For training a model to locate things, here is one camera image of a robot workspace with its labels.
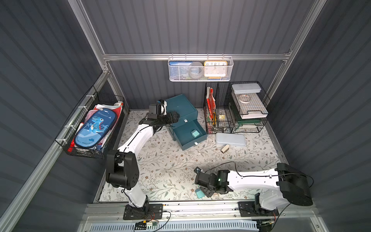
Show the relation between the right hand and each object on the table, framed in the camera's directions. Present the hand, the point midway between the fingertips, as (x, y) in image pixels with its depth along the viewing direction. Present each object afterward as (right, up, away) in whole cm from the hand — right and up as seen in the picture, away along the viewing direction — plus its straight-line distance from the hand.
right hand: (208, 184), depth 80 cm
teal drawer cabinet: (-12, +41, +7) cm, 43 cm away
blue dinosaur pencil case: (-53, +32, -16) cm, 64 cm away
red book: (+7, +50, +35) cm, 62 cm away
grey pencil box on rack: (+30, +60, +23) cm, 70 cm away
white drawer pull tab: (-6, +22, +8) cm, 24 cm away
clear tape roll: (+28, +52, +19) cm, 62 cm away
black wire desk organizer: (+24, +46, +24) cm, 57 cm away
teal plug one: (-7, +28, +13) cm, 31 cm away
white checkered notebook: (+31, +46, +16) cm, 58 cm away
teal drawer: (-10, +27, +15) cm, 33 cm away
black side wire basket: (-63, +46, -3) cm, 78 cm away
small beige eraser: (+13, +17, +14) cm, 26 cm away
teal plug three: (-5, -3, -5) cm, 7 cm away
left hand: (-19, +38, +8) cm, 44 cm away
